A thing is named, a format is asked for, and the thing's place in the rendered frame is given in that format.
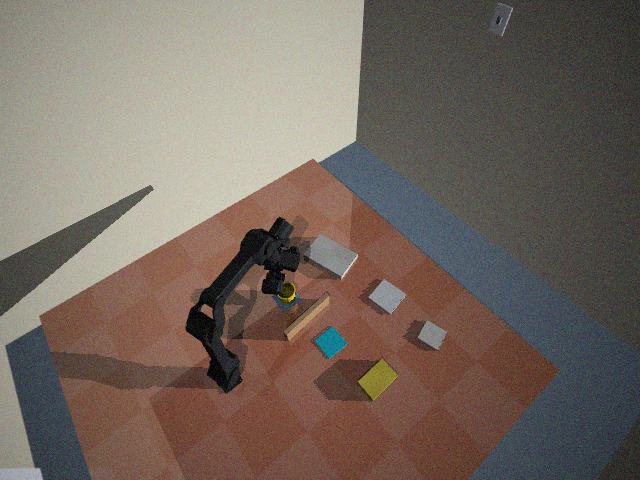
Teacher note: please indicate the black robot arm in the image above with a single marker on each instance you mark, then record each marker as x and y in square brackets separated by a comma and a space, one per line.
[258, 246]

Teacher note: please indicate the yellow flat box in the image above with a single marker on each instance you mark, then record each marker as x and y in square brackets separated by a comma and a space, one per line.
[375, 381]

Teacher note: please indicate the yellow cup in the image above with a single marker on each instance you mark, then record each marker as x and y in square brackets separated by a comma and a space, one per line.
[289, 291]

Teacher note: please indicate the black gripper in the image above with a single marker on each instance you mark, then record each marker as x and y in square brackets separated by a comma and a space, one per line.
[273, 284]

